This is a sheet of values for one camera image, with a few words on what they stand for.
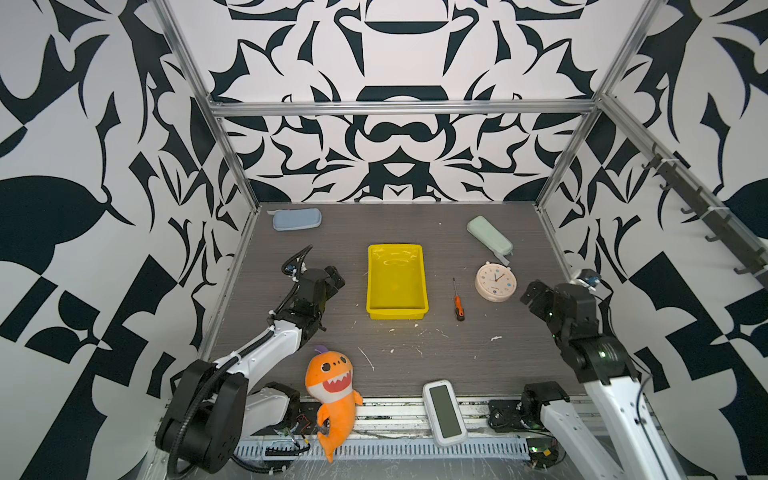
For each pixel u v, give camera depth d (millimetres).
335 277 811
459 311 903
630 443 424
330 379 726
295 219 1122
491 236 1083
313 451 701
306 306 669
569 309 535
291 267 724
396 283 939
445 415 716
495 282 964
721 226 547
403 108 936
